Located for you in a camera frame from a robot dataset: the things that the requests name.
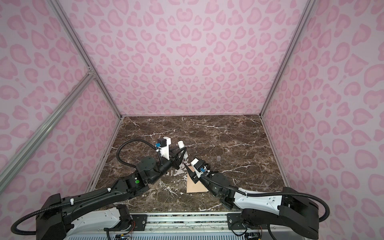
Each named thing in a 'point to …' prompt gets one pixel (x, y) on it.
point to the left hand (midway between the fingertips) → (185, 146)
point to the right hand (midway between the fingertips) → (189, 158)
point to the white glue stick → (181, 144)
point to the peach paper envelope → (191, 187)
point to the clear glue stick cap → (218, 158)
